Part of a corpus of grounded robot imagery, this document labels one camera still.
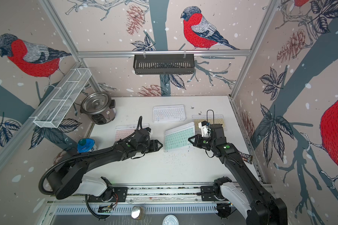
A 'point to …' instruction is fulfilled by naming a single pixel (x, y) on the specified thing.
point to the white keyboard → (173, 113)
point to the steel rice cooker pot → (99, 107)
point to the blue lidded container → (85, 145)
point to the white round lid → (170, 219)
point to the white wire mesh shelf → (61, 99)
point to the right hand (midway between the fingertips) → (189, 137)
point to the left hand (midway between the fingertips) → (162, 144)
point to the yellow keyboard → (218, 119)
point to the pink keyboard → (123, 131)
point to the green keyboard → (177, 138)
